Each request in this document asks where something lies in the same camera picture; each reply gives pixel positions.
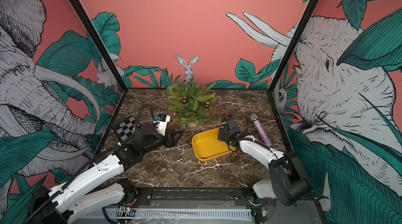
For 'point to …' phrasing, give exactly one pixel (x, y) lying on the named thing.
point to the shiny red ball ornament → (207, 105)
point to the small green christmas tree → (190, 102)
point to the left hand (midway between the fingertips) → (180, 130)
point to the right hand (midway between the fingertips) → (221, 130)
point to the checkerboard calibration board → (126, 128)
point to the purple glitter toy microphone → (254, 118)
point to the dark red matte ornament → (184, 101)
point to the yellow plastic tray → (207, 146)
